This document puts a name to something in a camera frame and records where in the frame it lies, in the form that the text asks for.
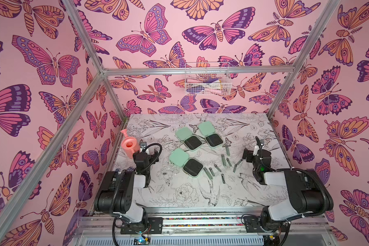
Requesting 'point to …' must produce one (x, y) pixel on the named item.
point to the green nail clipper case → (191, 166)
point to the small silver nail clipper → (211, 171)
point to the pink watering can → (129, 144)
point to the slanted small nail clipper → (216, 166)
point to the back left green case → (191, 141)
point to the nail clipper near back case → (227, 149)
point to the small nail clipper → (234, 168)
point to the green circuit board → (142, 241)
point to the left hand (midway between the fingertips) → (148, 148)
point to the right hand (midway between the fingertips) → (255, 148)
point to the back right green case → (207, 128)
